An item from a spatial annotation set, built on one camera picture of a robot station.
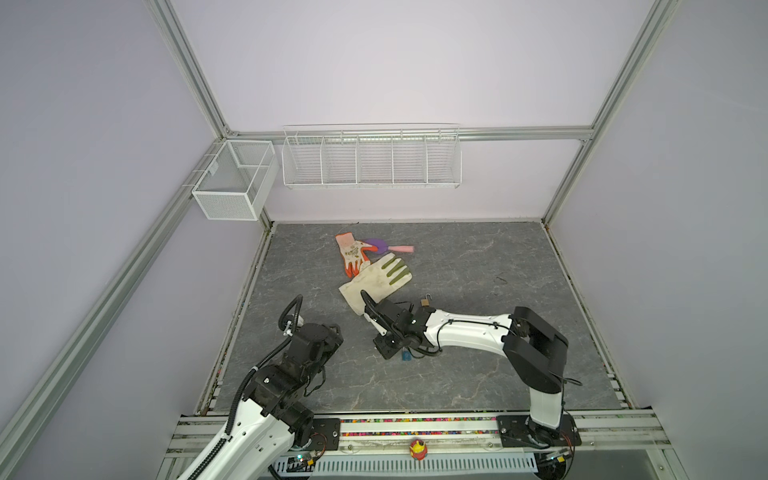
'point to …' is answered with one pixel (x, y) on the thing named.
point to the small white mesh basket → (236, 182)
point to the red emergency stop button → (418, 449)
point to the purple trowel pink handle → (382, 247)
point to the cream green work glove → (378, 278)
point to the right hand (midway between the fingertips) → (380, 345)
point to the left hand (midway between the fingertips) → (338, 335)
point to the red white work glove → (354, 252)
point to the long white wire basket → (419, 155)
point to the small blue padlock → (406, 356)
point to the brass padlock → (426, 302)
